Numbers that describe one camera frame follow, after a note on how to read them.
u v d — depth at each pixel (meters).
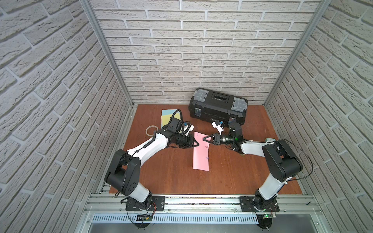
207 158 0.82
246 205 0.74
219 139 0.78
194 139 0.78
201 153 0.83
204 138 0.83
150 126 1.04
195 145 0.79
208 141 0.81
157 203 0.74
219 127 0.83
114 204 0.75
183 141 0.73
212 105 0.96
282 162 0.48
